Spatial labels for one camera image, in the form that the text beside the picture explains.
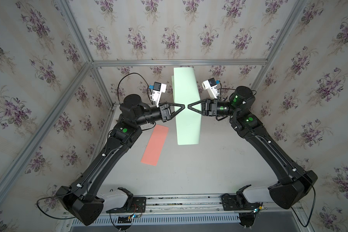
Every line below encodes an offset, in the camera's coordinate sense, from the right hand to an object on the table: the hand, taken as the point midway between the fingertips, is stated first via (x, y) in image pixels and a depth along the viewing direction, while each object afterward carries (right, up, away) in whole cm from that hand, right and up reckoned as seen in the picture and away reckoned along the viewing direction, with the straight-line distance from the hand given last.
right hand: (192, 110), depth 54 cm
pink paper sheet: (-20, -23, +41) cm, 52 cm away
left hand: (-3, 0, 0) cm, 3 cm away
